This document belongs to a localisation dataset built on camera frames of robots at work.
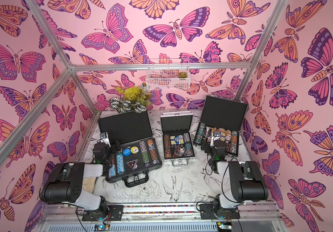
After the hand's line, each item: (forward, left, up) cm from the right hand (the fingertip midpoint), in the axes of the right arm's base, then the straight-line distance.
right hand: (213, 139), depth 94 cm
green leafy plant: (+28, +50, +15) cm, 59 cm away
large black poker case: (-10, +47, -2) cm, 48 cm away
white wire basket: (+33, +30, +27) cm, 52 cm away
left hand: (-1, +66, +1) cm, 66 cm away
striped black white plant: (+13, +57, +17) cm, 61 cm away
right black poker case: (+18, -8, 0) cm, 20 cm away
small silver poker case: (+10, +23, -1) cm, 25 cm away
